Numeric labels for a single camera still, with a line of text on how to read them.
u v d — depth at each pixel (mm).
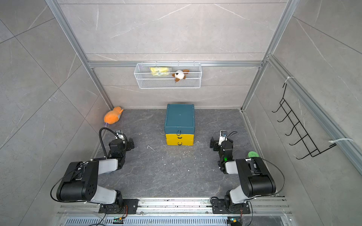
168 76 881
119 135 813
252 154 881
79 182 443
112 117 1039
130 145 879
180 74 857
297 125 674
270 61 837
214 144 834
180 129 837
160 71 837
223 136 786
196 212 730
